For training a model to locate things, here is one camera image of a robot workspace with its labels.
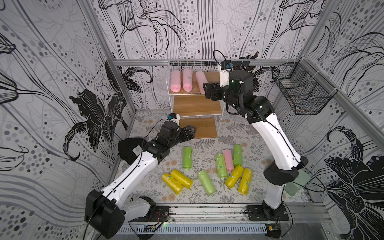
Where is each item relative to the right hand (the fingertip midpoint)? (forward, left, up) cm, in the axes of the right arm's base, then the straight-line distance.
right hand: (214, 82), depth 64 cm
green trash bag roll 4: (-27, +3, -46) cm, 54 cm away
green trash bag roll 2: (-22, -6, -45) cm, 50 cm away
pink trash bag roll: (-14, -11, -45) cm, 48 cm away
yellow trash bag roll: (-30, +20, -44) cm, 57 cm away
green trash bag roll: (-14, +14, -43) cm, 48 cm away
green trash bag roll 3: (-12, -16, -45) cm, 49 cm away
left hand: (-10, +10, -24) cm, 28 cm away
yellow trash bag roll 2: (-27, +16, -44) cm, 54 cm away
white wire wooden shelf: (+8, +10, -24) cm, 27 cm away
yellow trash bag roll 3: (-26, -12, -44) cm, 52 cm away
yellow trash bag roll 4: (-27, -19, -44) cm, 55 cm away
